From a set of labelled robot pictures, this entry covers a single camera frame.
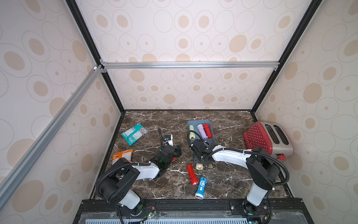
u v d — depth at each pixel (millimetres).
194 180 808
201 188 776
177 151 799
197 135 814
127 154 913
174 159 919
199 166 855
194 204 772
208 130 1025
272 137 838
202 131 1022
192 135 994
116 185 435
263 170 465
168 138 764
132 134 1022
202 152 668
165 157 667
